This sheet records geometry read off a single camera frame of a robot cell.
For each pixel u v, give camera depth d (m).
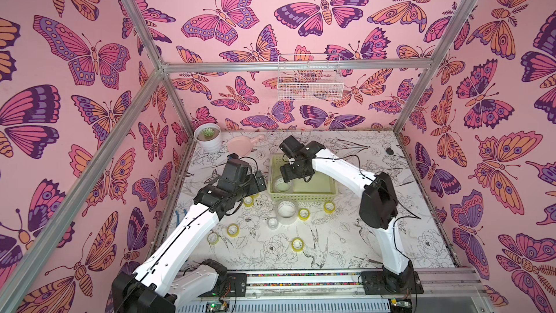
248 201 0.95
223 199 0.51
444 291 0.73
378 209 0.55
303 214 0.90
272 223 0.88
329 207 0.92
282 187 0.98
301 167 0.66
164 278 0.39
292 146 0.72
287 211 0.91
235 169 0.57
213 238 0.84
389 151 1.09
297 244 0.83
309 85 1.05
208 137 1.06
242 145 1.14
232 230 0.86
